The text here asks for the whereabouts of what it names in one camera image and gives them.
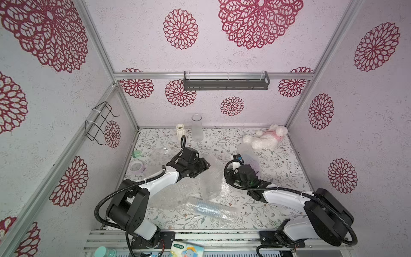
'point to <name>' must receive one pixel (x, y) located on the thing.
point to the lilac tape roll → (138, 167)
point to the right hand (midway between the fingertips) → (223, 168)
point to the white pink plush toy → (267, 140)
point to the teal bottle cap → (103, 251)
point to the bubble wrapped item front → (223, 216)
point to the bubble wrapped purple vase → (250, 156)
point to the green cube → (136, 153)
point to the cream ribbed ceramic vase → (181, 131)
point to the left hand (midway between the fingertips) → (207, 167)
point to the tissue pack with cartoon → (180, 249)
